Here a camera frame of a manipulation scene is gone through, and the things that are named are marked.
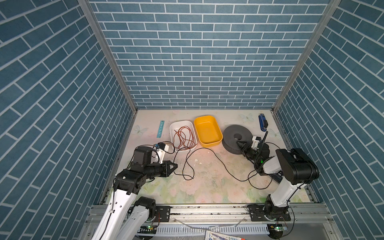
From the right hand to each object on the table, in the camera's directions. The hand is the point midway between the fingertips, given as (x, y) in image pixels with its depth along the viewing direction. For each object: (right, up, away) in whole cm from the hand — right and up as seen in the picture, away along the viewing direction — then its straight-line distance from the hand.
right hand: (236, 141), depth 94 cm
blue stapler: (+23, +11, +14) cm, 29 cm away
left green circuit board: (-49, -40, -22) cm, 67 cm away
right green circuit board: (+13, -41, -22) cm, 48 cm away
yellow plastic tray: (-18, +7, +13) cm, 23 cm away
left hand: (-34, -8, -25) cm, 43 cm away
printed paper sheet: (-17, -40, -27) cm, 51 cm away
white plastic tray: (-41, +10, +12) cm, 44 cm away
